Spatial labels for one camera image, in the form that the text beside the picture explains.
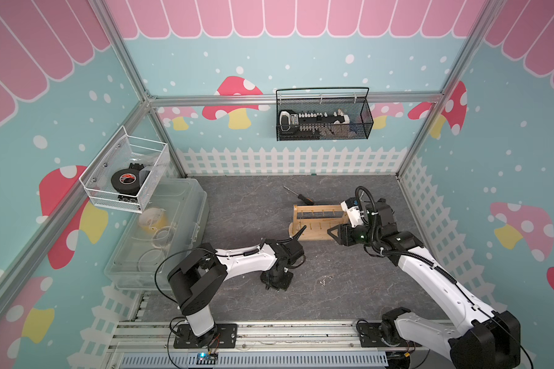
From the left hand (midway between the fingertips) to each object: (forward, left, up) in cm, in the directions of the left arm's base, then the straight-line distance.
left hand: (277, 290), depth 83 cm
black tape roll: (+22, +47, +34) cm, 62 cm away
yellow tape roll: (+17, +43, +19) cm, 50 cm away
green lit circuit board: (-21, +23, -3) cm, 31 cm away
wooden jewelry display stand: (+33, -17, -1) cm, 37 cm away
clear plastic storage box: (+14, +36, +20) cm, 43 cm away
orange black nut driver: (+42, -13, +1) cm, 44 cm away
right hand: (+15, -19, +18) cm, 30 cm away
